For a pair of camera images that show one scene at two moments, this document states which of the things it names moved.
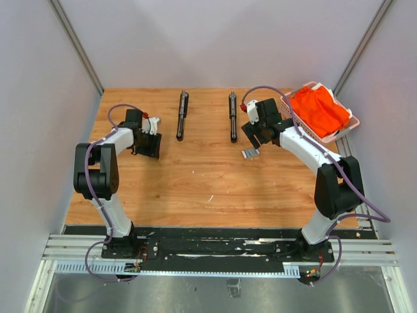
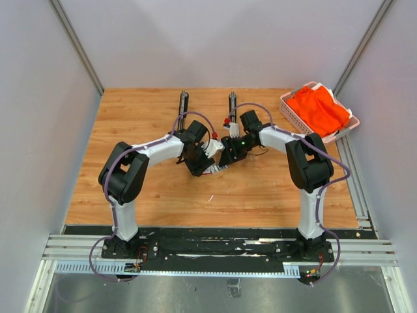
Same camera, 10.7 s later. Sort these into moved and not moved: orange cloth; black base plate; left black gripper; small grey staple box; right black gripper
Moved: small grey staple box; right black gripper; left black gripper
Not moved: orange cloth; black base plate
